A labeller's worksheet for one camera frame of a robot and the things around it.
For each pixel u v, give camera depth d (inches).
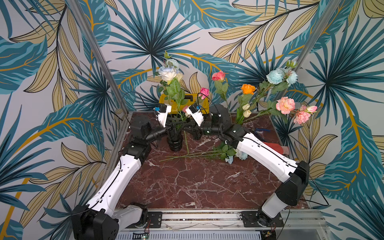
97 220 14.4
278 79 27.0
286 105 23.3
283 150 39.5
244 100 32.4
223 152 36.4
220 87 32.2
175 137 23.9
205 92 27.8
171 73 21.1
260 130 43.3
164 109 22.7
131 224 22.4
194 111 23.0
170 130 23.1
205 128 23.9
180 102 33.8
